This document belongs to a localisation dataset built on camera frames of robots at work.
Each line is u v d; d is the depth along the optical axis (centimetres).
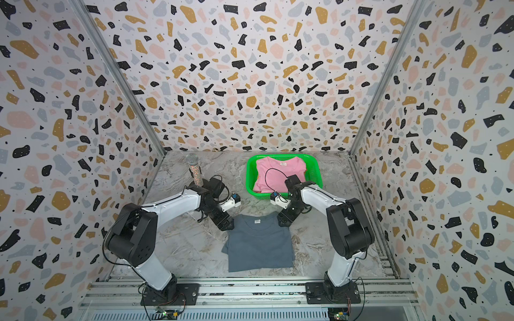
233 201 84
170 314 71
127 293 75
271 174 83
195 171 87
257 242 86
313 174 108
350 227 49
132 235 46
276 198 85
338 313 71
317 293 74
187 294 73
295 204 78
